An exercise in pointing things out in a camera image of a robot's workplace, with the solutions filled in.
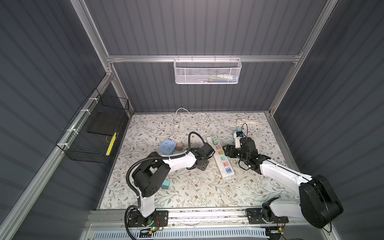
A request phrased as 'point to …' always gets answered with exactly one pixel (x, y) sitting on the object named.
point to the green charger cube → (215, 140)
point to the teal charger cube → (165, 184)
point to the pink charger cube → (179, 147)
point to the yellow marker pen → (110, 146)
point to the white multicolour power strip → (223, 166)
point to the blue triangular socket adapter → (168, 147)
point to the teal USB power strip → (239, 130)
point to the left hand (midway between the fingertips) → (202, 162)
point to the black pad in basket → (106, 123)
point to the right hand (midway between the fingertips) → (229, 148)
